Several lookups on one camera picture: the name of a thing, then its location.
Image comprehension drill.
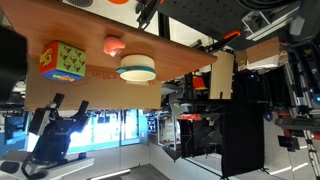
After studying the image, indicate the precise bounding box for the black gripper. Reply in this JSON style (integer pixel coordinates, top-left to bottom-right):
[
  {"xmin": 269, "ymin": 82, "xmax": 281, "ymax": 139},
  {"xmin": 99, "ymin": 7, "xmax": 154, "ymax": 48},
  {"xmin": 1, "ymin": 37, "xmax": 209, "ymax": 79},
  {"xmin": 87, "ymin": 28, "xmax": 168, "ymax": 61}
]
[{"xmin": 31, "ymin": 92, "xmax": 92, "ymax": 165}]

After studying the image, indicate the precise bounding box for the colourful patterned cube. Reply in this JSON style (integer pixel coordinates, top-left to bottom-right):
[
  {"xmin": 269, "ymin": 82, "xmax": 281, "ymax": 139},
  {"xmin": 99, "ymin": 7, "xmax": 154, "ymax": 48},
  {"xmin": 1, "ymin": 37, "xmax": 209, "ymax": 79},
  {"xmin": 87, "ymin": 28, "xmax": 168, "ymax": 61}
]
[{"xmin": 38, "ymin": 40, "xmax": 87, "ymax": 84}]

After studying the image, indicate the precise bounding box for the brown cardboard sheet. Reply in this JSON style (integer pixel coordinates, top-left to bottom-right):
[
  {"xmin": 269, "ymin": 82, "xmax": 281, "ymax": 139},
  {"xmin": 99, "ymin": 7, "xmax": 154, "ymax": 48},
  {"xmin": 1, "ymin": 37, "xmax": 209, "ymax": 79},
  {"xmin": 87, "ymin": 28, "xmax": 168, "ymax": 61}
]
[{"xmin": 23, "ymin": 55, "xmax": 164, "ymax": 112}]

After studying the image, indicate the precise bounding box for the large glass window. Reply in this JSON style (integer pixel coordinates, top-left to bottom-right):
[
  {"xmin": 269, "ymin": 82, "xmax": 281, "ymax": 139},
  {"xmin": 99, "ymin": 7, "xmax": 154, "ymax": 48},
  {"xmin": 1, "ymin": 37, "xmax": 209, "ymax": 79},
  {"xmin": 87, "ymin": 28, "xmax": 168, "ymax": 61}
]
[{"xmin": 0, "ymin": 109, "xmax": 149, "ymax": 166}]

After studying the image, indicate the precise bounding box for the black blurry foreground object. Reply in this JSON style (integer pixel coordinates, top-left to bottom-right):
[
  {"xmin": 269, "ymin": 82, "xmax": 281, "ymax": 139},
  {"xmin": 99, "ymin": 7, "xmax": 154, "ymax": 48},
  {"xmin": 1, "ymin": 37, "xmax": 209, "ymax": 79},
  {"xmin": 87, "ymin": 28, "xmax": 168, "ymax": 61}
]
[{"xmin": 0, "ymin": 25, "xmax": 29, "ymax": 102}]

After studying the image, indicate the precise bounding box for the pink plush toy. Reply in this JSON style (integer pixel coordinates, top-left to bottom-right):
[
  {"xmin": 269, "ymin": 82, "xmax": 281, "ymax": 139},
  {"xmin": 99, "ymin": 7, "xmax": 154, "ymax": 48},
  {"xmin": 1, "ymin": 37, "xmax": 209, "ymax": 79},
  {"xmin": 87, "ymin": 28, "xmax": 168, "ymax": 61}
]
[{"xmin": 102, "ymin": 35, "xmax": 127, "ymax": 58}]

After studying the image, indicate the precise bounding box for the cream bowl teal rim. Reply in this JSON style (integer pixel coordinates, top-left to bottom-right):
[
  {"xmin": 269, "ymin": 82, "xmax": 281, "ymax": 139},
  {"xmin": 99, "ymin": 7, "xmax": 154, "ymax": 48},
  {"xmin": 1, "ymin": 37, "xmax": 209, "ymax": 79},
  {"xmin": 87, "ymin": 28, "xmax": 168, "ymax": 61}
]
[{"xmin": 115, "ymin": 53, "xmax": 157, "ymax": 83}]

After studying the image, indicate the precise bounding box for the black round mesh object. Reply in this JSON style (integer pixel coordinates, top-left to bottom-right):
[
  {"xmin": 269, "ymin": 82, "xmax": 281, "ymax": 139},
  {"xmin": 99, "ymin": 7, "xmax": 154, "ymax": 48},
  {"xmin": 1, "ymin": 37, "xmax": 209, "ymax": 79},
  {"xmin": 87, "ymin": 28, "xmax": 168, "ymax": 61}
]
[{"xmin": 64, "ymin": 0, "xmax": 95, "ymax": 8}]

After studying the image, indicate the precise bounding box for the orange round object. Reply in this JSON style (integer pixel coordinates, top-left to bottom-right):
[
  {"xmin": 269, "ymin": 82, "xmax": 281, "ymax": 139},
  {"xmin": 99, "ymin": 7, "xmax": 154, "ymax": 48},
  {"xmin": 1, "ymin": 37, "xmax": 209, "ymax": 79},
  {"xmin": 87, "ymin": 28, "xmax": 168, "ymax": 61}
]
[{"xmin": 106, "ymin": 0, "xmax": 130, "ymax": 5}]

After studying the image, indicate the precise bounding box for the orange black bar clamp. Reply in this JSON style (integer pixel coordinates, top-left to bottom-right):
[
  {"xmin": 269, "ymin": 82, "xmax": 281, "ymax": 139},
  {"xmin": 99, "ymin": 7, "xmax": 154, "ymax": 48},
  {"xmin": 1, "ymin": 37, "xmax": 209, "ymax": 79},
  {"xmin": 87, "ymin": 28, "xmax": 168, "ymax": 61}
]
[
  {"xmin": 199, "ymin": 29, "xmax": 242, "ymax": 56},
  {"xmin": 134, "ymin": 0, "xmax": 165, "ymax": 30}
]

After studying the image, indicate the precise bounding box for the red label bar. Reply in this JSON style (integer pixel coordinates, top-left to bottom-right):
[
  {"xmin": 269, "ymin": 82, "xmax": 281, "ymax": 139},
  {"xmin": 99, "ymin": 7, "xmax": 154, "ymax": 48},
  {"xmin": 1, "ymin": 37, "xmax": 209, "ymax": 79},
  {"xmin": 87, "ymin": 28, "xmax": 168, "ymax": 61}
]
[{"xmin": 179, "ymin": 113, "xmax": 203, "ymax": 121}]

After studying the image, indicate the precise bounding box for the small red object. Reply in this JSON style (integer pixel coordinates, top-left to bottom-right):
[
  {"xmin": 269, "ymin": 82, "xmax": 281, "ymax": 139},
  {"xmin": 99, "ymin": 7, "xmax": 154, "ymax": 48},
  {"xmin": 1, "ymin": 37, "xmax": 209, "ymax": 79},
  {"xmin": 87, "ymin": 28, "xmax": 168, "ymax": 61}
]
[{"xmin": 192, "ymin": 76, "xmax": 208, "ymax": 92}]

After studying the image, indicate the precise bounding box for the black equipment rack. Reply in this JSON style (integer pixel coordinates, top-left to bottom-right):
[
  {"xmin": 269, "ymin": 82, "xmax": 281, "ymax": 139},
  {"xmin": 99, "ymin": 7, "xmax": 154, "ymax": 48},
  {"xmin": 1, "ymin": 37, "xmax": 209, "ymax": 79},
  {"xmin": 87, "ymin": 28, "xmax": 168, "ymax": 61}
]
[{"xmin": 179, "ymin": 119, "xmax": 224, "ymax": 159}]

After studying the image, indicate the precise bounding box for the light wood panel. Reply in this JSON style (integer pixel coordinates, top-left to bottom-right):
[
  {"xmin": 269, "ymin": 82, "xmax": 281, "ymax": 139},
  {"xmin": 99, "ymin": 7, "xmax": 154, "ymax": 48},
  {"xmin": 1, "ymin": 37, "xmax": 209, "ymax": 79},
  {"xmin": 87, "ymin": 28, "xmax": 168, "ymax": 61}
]
[{"xmin": 208, "ymin": 50, "xmax": 235, "ymax": 101}]

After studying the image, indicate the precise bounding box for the black perforated breadboard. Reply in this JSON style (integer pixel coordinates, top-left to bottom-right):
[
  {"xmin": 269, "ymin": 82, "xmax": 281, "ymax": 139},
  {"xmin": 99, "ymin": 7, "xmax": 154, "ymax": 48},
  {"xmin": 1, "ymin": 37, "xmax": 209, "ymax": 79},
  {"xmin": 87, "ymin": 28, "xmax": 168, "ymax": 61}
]
[{"xmin": 156, "ymin": 0, "xmax": 258, "ymax": 51}]

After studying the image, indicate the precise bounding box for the white block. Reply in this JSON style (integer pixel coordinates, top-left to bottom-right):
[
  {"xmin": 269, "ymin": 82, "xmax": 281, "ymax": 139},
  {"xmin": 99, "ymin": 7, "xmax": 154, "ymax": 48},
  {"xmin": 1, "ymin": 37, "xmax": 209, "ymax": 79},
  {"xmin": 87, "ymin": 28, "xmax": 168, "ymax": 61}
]
[{"xmin": 245, "ymin": 54, "xmax": 281, "ymax": 72}]

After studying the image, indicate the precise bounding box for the brown cardboard box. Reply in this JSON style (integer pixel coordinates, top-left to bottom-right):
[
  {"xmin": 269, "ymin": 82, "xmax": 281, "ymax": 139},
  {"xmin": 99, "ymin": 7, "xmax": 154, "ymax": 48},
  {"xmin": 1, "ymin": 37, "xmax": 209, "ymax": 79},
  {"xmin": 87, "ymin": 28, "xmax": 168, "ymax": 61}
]
[{"xmin": 235, "ymin": 36, "xmax": 282, "ymax": 67}]

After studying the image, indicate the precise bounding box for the small black monitor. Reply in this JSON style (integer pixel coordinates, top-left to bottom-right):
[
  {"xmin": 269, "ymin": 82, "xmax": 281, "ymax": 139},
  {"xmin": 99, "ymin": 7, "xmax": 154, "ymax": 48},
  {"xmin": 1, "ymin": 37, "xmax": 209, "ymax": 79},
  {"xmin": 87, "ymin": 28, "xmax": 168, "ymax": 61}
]
[{"xmin": 277, "ymin": 135, "xmax": 301, "ymax": 153}]

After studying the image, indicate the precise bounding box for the silver metal tripod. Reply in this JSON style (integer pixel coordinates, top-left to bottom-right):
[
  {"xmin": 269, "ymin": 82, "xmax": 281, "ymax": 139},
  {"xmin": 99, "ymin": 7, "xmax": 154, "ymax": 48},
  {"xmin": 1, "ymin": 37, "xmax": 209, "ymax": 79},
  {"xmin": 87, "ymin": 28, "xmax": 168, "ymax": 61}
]
[{"xmin": 301, "ymin": 128, "xmax": 320, "ymax": 180}]

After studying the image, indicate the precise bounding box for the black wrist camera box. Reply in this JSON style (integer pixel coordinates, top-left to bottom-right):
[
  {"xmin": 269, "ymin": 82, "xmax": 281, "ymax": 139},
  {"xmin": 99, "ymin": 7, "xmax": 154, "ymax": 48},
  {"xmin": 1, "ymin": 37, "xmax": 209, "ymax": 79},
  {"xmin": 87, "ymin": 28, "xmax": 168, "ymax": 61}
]
[{"xmin": 27, "ymin": 107, "xmax": 52, "ymax": 137}]

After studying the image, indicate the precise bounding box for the aluminium extrusion rail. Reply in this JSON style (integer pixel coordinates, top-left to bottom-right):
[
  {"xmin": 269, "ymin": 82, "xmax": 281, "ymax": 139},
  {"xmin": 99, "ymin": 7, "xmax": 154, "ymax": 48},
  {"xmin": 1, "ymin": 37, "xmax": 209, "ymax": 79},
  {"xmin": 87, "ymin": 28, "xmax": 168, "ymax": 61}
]
[{"xmin": 241, "ymin": 9, "xmax": 296, "ymax": 42}]

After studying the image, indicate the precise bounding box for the black cable bundle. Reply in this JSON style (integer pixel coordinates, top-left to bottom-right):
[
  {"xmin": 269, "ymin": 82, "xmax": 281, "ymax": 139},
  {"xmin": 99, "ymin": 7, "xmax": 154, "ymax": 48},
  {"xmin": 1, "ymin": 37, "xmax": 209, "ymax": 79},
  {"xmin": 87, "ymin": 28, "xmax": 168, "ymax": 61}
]
[{"xmin": 237, "ymin": 0, "xmax": 303, "ymax": 11}]

